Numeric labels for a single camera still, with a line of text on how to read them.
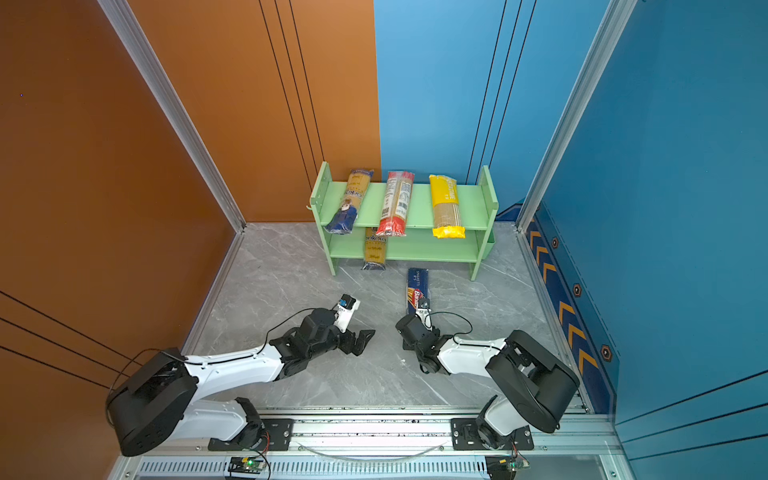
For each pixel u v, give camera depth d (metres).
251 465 0.71
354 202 0.85
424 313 0.81
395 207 0.82
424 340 0.69
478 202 0.90
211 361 0.49
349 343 0.74
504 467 0.71
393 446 0.74
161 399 0.42
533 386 0.44
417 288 0.97
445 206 0.83
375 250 0.92
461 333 0.67
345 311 0.74
